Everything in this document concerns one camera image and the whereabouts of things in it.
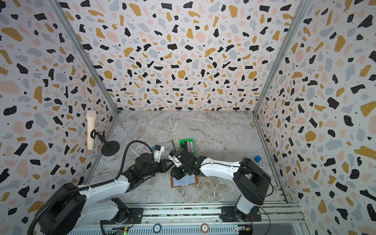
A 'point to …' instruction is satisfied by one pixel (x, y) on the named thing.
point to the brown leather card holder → (187, 179)
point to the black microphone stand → (109, 148)
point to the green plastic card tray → (181, 141)
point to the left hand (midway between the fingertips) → (178, 162)
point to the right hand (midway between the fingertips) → (174, 173)
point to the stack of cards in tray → (190, 146)
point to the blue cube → (257, 158)
